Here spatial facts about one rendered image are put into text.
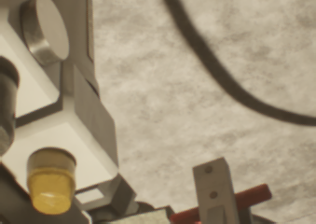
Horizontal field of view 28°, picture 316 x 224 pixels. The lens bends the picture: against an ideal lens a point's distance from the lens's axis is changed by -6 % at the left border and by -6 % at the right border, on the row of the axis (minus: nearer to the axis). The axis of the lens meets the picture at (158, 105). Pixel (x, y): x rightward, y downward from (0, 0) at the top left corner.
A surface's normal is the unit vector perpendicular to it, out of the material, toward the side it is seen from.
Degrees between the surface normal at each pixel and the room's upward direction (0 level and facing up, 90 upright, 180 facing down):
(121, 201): 60
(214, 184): 90
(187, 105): 0
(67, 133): 0
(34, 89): 0
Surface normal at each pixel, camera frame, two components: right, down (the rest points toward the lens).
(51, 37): 0.92, -0.33
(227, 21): 0.11, 0.73
